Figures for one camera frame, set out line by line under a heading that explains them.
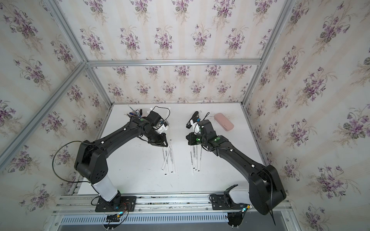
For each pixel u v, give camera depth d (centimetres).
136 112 101
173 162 88
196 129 74
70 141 46
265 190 40
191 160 88
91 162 45
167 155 90
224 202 73
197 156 91
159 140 74
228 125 103
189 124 104
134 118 62
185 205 73
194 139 72
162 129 79
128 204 72
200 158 90
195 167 86
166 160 88
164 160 88
